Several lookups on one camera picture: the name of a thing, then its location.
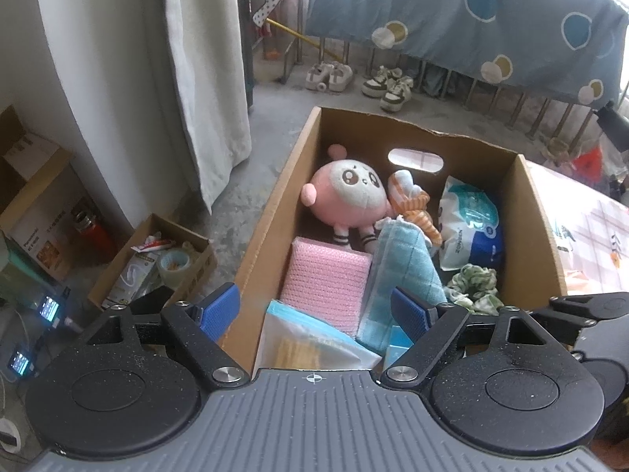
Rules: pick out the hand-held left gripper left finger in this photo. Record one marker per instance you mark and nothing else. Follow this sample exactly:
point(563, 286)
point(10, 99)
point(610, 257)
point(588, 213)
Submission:
point(218, 307)

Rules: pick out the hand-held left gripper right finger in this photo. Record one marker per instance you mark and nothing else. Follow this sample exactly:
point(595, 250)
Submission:
point(410, 312)

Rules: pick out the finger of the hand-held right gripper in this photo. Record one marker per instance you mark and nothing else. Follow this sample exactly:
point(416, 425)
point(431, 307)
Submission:
point(589, 307)

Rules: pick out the light blue pack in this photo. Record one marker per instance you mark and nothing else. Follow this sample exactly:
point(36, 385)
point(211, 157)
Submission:
point(398, 345)

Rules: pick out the light blue microfiber cloth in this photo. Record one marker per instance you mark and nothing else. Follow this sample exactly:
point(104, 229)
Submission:
point(403, 265)

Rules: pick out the green scrunchie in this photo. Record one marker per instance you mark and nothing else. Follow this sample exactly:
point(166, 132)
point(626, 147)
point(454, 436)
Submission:
point(474, 285)

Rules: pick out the clear zip bag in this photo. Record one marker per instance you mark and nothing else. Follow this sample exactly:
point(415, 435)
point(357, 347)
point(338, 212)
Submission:
point(304, 339)

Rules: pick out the pink sponge pad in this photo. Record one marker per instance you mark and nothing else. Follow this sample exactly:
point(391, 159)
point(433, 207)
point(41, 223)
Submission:
point(324, 280)

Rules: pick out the white blue tissue pack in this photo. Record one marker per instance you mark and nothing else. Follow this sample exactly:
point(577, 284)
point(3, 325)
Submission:
point(471, 226)

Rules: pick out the orange striped cloth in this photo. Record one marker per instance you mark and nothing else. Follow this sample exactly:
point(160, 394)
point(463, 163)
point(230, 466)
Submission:
point(410, 201)

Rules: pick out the brown cardboard box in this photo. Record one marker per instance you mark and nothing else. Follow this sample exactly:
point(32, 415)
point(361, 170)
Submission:
point(280, 196)

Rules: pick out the pink round plush toy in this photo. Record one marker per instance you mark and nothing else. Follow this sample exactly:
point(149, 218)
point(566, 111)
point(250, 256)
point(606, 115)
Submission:
point(344, 191)

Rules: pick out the plaid printed tablecloth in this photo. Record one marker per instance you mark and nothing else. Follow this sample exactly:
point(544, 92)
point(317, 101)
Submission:
point(589, 236)

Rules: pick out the clear tape roll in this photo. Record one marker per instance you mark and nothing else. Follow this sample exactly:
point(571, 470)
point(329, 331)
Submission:
point(164, 260)

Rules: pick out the red and white tube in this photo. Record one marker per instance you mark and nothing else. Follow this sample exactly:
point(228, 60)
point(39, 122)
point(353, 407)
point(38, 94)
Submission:
point(152, 244)

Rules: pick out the green and white package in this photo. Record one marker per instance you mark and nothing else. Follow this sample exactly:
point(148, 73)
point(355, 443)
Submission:
point(130, 280)

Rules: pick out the small open cardboard box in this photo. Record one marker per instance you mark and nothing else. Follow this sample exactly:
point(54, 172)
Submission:
point(142, 226)

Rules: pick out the red thermos bottle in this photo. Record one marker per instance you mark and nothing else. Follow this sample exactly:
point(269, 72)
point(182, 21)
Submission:
point(96, 231)

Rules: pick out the small red bag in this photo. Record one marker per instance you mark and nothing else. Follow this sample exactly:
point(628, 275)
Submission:
point(587, 162)

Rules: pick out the small device with lit screen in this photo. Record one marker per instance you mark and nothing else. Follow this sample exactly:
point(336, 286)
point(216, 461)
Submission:
point(19, 363)
point(49, 309)

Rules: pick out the large printed cardboard box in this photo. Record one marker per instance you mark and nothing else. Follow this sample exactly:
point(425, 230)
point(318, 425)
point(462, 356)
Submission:
point(39, 216)

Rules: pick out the white and dark sneaker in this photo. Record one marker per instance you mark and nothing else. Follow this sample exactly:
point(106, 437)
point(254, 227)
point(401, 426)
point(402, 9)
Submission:
point(398, 94)
point(378, 81)

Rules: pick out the cream curtain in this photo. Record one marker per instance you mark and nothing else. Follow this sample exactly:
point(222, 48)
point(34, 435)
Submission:
point(211, 83)

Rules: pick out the white shoe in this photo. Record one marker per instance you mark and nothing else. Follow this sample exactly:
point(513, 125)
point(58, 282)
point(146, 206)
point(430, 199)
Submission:
point(317, 74)
point(342, 77)

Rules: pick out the yellow stick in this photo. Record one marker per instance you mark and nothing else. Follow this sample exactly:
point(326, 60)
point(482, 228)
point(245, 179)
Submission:
point(295, 34)

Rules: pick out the blue blanket with circles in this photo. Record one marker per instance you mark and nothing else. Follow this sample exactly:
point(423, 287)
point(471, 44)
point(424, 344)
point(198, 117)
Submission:
point(442, 10)

